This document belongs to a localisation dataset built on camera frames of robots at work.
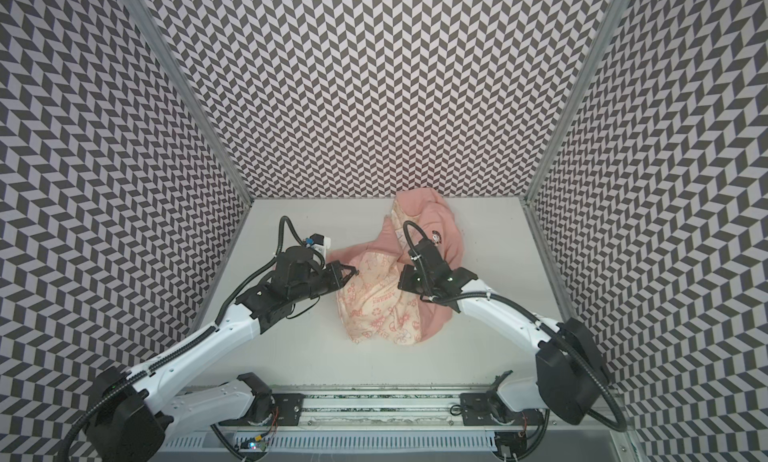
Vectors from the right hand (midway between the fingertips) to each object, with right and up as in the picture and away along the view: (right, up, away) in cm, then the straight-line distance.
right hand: (403, 275), depth 83 cm
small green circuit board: (-33, -36, -17) cm, 51 cm away
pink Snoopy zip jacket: (-9, -10, +6) cm, 15 cm away
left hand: (-12, +3, -7) cm, 15 cm away
